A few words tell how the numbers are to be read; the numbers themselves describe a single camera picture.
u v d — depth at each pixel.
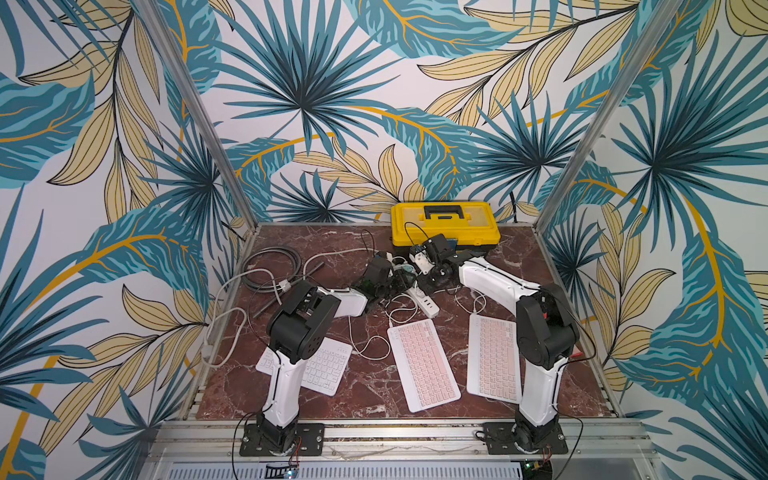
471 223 1.00
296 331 0.54
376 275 0.79
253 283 1.00
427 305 0.95
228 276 1.06
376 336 0.91
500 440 0.72
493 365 0.86
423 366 0.86
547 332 0.51
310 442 0.73
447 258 0.71
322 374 0.84
